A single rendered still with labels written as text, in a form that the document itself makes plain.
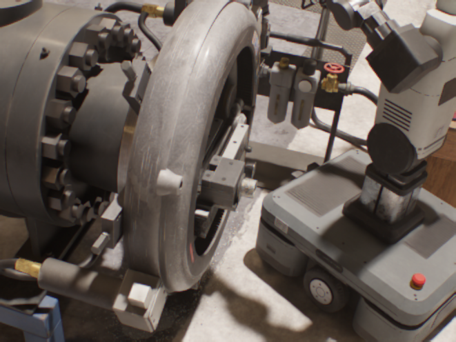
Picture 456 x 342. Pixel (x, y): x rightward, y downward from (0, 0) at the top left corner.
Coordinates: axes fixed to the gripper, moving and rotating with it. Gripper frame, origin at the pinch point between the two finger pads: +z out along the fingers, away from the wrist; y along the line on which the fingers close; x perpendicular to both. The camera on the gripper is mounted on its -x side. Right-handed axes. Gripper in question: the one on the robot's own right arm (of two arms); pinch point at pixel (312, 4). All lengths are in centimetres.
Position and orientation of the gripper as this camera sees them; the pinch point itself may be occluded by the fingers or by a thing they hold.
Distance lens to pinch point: 221.4
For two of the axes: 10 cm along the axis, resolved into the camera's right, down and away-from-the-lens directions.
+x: 5.4, 8.2, -1.8
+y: -7.4, 3.6, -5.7
